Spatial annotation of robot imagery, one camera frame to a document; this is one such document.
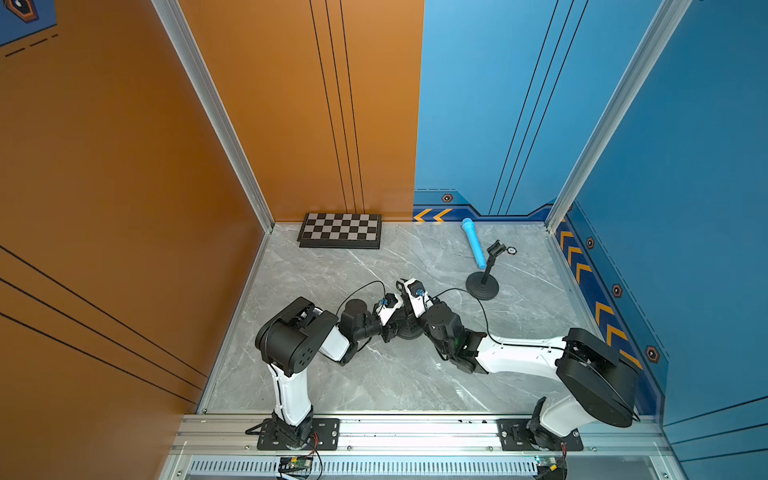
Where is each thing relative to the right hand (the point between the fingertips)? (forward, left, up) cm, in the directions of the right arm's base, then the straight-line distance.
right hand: (405, 295), depth 83 cm
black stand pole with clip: (+12, -26, +5) cm, 29 cm away
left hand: (0, -1, -9) cm, 9 cm away
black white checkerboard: (+35, +24, -10) cm, 43 cm away
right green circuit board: (-36, -35, -18) cm, 53 cm away
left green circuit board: (-37, +27, -17) cm, 49 cm away
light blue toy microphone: (+39, -25, -10) cm, 48 cm away
